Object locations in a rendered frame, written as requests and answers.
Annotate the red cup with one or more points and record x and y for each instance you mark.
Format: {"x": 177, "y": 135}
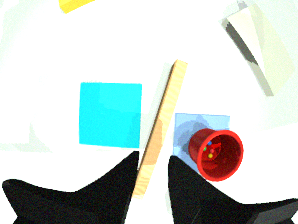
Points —
{"x": 227, "y": 155}

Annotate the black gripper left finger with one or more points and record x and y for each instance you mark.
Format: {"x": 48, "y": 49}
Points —
{"x": 105, "y": 201}

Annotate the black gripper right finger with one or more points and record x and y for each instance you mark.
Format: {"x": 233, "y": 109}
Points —
{"x": 195, "y": 201}

